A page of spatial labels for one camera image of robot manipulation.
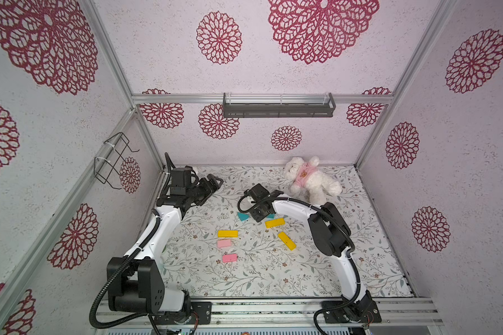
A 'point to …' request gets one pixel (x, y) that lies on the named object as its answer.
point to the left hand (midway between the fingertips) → (218, 186)
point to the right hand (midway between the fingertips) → (255, 210)
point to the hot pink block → (230, 257)
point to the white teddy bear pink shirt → (307, 179)
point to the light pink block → (223, 243)
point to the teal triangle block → (242, 216)
